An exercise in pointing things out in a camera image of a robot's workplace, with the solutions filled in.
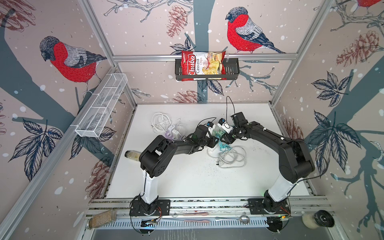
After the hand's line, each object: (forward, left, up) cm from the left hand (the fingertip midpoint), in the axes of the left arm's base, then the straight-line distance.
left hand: (219, 137), depth 93 cm
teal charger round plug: (-5, -3, -4) cm, 7 cm away
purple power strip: (+4, +34, -4) cm, 34 cm away
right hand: (+1, -3, 0) cm, 3 cm away
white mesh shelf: (-2, +66, +23) cm, 70 cm away
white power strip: (-7, +3, -6) cm, 10 cm away
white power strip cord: (+16, +41, -6) cm, 45 cm away
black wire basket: (+37, -9, +28) cm, 47 cm away
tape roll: (-42, -38, +5) cm, 57 cm away
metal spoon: (-42, -8, -4) cm, 43 cm away
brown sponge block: (-42, +58, -2) cm, 72 cm away
